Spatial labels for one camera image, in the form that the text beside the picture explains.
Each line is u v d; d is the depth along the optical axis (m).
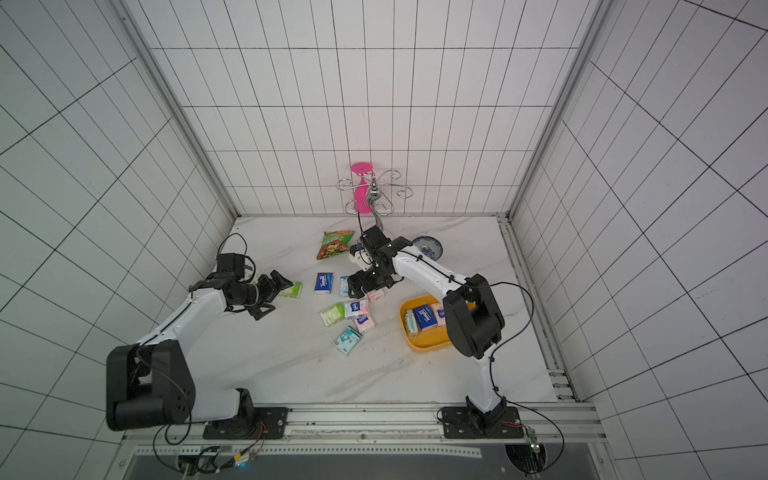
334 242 1.04
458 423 0.71
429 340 0.88
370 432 0.73
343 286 0.96
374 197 0.91
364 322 0.88
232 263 0.70
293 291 0.93
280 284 0.79
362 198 1.01
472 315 0.50
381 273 0.75
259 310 0.79
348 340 0.85
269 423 0.73
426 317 0.88
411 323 0.85
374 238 0.73
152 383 0.42
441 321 0.87
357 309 0.88
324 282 0.97
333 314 0.90
